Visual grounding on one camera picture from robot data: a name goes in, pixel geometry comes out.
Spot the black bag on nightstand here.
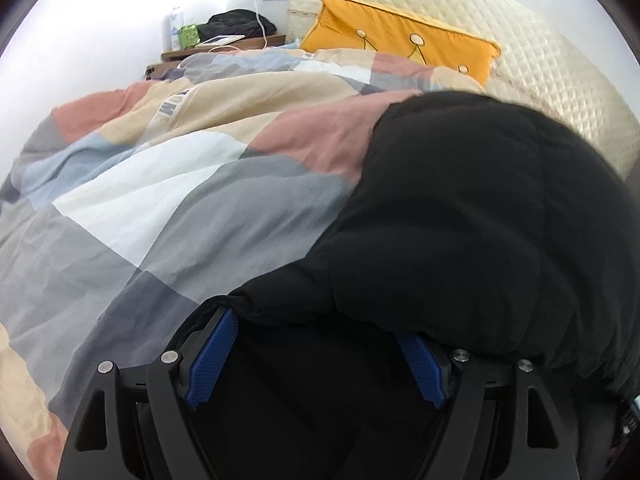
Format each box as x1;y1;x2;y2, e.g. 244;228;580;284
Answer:
196;9;278;41

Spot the white charging cable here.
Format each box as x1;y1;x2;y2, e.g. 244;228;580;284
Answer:
207;0;274;53

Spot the cream quilted headboard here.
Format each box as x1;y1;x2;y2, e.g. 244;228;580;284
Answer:
288;0;639;177

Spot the black puffer jacket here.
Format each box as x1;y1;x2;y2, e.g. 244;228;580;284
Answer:
189;92;639;479

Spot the patchwork checkered duvet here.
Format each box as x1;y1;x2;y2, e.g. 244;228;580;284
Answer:
1;49;480;479

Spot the orange crown cushion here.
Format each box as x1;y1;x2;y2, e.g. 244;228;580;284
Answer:
300;0;501;84

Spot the white book on nightstand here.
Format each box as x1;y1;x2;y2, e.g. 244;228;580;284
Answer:
198;35;245;48

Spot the white spray bottle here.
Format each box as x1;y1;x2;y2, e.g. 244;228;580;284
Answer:
167;6;183;51

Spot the wooden bedside table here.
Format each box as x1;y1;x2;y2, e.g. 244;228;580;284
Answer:
143;38;264;80

